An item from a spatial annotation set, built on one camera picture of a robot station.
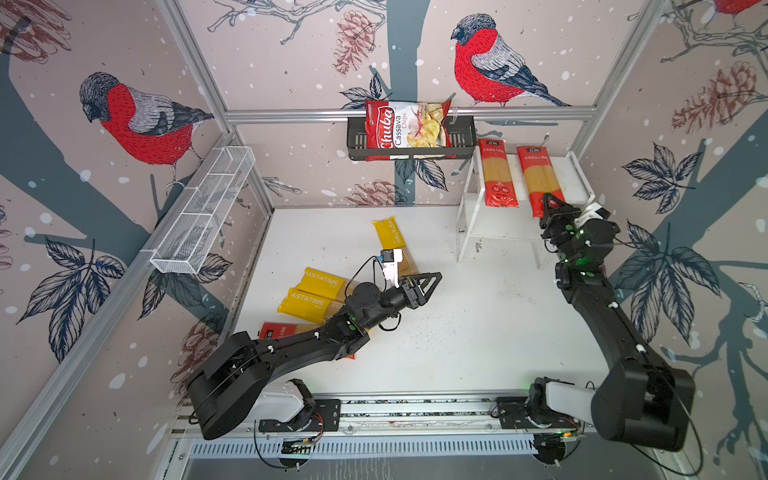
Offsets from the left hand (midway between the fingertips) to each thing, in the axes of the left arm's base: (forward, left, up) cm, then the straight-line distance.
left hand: (438, 280), depth 67 cm
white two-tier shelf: (+23, -15, -5) cm, 28 cm away
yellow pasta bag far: (+34, +11, -26) cm, 44 cm away
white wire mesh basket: (+24, +62, +2) cm, 66 cm away
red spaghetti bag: (-1, +46, -26) cm, 52 cm away
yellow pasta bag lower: (+7, +36, -27) cm, 46 cm away
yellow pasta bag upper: (+15, +33, -28) cm, 46 cm away
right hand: (+19, -26, +9) cm, 33 cm away
